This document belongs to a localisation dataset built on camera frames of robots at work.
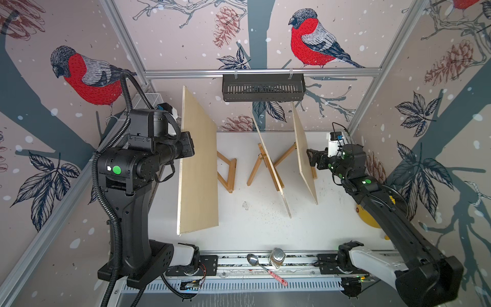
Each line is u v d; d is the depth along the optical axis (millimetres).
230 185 922
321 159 671
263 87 1043
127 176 308
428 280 359
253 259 746
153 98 879
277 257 658
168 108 473
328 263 722
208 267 732
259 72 919
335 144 650
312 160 699
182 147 483
